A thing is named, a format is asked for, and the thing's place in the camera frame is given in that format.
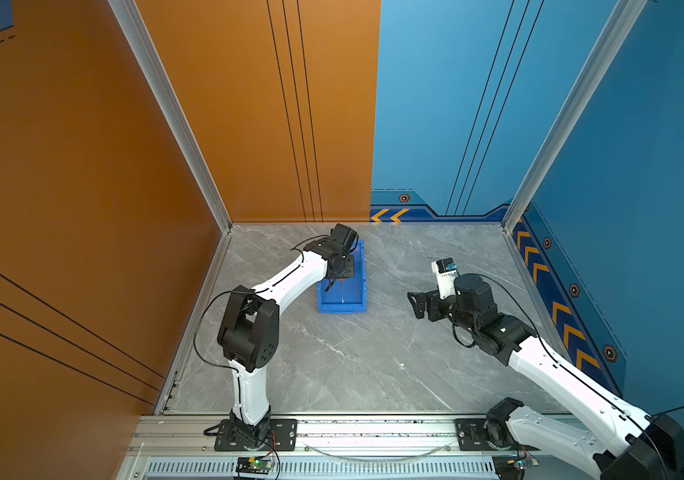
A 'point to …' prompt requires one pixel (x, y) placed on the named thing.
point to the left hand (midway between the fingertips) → (345, 265)
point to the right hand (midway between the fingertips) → (420, 291)
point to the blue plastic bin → (346, 295)
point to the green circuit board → (254, 465)
